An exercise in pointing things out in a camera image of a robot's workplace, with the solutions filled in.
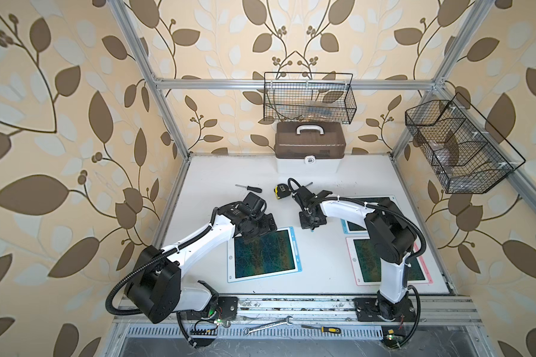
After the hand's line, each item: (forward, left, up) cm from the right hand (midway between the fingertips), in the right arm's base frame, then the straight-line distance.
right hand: (309, 224), depth 95 cm
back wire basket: (+45, -6, +33) cm, 56 cm away
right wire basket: (+7, -51, +33) cm, 61 cm away
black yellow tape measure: (+15, +11, +4) cm, 19 cm away
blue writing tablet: (-13, +17, 0) cm, 21 cm away
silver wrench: (-38, +25, 0) cm, 45 cm away
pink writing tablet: (-18, -20, 0) cm, 27 cm away
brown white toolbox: (+26, -1, +20) cm, 33 cm away
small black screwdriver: (+19, +26, +2) cm, 32 cm away
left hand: (-7, +17, +11) cm, 21 cm away
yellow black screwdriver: (-38, -4, +2) cm, 39 cm away
